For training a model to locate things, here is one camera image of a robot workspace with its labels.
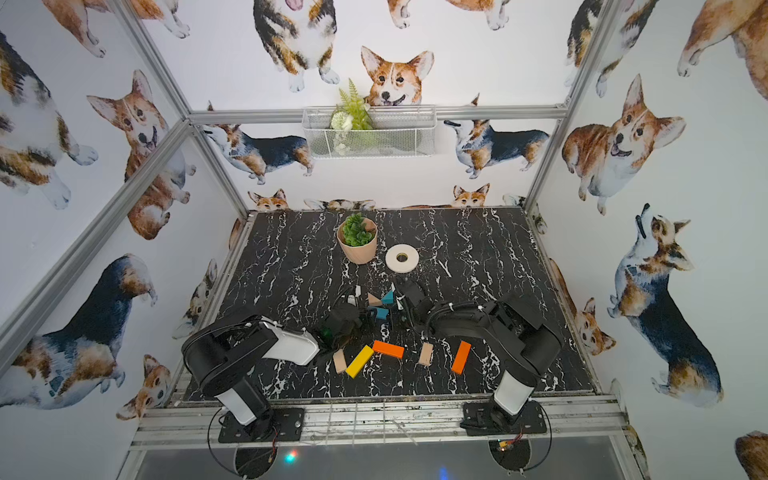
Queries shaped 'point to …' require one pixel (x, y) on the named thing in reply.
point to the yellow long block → (360, 361)
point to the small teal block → (388, 298)
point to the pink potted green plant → (357, 237)
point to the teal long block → (381, 313)
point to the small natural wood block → (339, 361)
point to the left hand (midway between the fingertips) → (380, 309)
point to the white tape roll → (402, 258)
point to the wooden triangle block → (373, 301)
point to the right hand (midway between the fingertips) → (386, 317)
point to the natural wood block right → (426, 353)
